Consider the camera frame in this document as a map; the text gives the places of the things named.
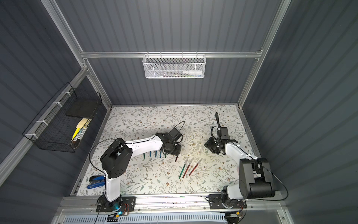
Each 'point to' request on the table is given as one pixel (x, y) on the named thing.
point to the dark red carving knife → (195, 166)
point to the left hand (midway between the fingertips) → (180, 154)
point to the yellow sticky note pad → (80, 124)
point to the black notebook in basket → (84, 107)
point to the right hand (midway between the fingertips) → (208, 145)
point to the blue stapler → (95, 181)
